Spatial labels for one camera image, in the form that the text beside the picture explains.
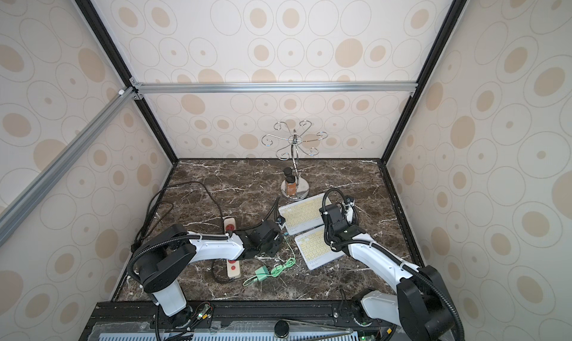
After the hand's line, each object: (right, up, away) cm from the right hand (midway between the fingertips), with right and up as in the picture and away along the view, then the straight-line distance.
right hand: (354, 220), depth 87 cm
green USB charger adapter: (-35, -18, -5) cm, 40 cm away
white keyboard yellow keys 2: (-15, -12, +1) cm, 19 cm away
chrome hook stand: (-24, +30, -3) cm, 38 cm away
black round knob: (-27, -27, -23) cm, 45 cm away
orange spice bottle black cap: (-25, +11, +13) cm, 30 cm away
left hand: (-28, -9, +3) cm, 30 cm away
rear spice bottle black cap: (-26, +19, +13) cm, 35 cm away
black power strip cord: (-91, +6, +20) cm, 93 cm away
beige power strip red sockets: (-46, -16, -5) cm, 49 cm away
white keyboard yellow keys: (-19, 0, +11) cm, 22 cm away
